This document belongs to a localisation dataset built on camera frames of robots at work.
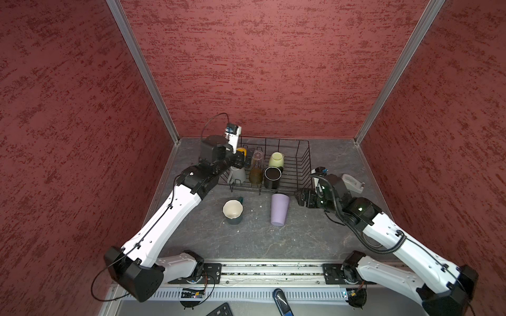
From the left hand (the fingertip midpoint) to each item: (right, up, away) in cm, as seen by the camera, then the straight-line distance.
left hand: (240, 150), depth 72 cm
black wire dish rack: (+27, -12, +32) cm, 44 cm away
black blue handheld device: (+15, -52, -7) cm, 54 cm away
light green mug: (+16, -4, +23) cm, 29 cm away
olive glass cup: (+6, -12, +23) cm, 26 cm away
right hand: (+24, -19, +4) cm, 31 cm away
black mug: (+13, -12, +18) cm, 26 cm away
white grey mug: (-3, -11, +21) cm, 24 cm away
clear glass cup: (+6, -4, +28) cm, 29 cm away
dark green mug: (-5, -26, +14) cm, 30 cm away
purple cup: (+16, -25, +14) cm, 33 cm away
